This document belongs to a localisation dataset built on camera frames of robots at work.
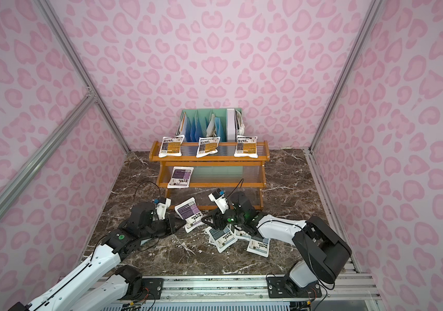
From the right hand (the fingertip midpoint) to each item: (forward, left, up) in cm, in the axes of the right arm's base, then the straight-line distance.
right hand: (205, 218), depth 80 cm
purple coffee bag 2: (+1, +6, +1) cm, 6 cm away
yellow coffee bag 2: (+23, -1, +19) cm, 30 cm away
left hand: (-2, +7, +3) cm, 8 cm away
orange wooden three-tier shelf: (+28, +6, -8) cm, 30 cm away
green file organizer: (+43, -8, +14) cm, 46 cm away
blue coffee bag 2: (-2, -15, -11) cm, 19 cm away
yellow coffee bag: (+23, +14, +19) cm, 33 cm away
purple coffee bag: (+17, +12, +5) cm, 22 cm away
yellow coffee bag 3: (+23, -17, +18) cm, 34 cm away
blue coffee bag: (-5, -6, -10) cm, 12 cm away
